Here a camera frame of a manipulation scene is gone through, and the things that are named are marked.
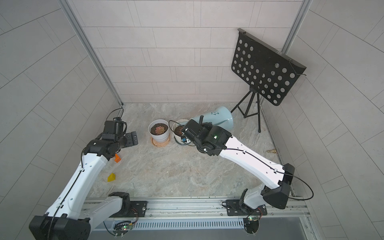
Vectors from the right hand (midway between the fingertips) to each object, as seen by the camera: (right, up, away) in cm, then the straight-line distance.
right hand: (208, 126), depth 71 cm
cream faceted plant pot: (-18, -4, +21) cm, 28 cm away
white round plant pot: (-33, -1, +22) cm, 40 cm away
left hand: (-41, -6, +8) cm, 42 cm away
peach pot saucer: (-29, -13, +23) cm, 40 cm away
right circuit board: (+20, -46, -2) cm, 50 cm away
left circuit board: (-39, -45, -5) cm, 60 cm away
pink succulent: (-29, -4, +20) cm, 35 cm away
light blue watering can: (+7, +4, +5) cm, 10 cm away
